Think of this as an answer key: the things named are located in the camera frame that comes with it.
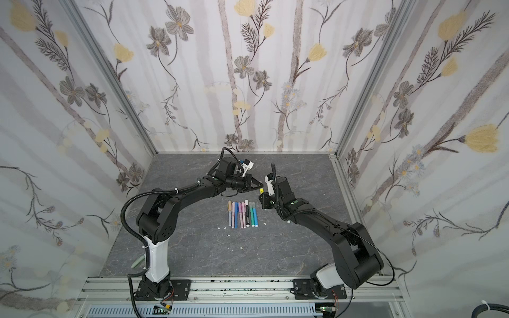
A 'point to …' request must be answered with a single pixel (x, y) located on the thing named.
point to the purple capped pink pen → (240, 211)
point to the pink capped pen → (243, 207)
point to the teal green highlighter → (252, 215)
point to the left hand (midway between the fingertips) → (260, 181)
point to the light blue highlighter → (254, 213)
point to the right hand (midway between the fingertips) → (257, 192)
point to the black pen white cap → (247, 213)
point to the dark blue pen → (236, 214)
